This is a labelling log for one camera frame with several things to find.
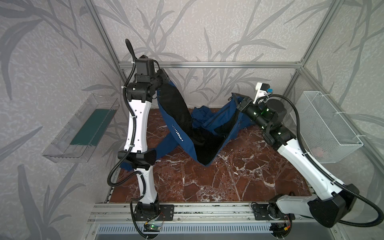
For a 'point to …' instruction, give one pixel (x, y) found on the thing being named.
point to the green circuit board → (155, 227)
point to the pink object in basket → (317, 151)
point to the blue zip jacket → (197, 133)
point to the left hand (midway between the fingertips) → (168, 68)
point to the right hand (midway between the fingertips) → (234, 90)
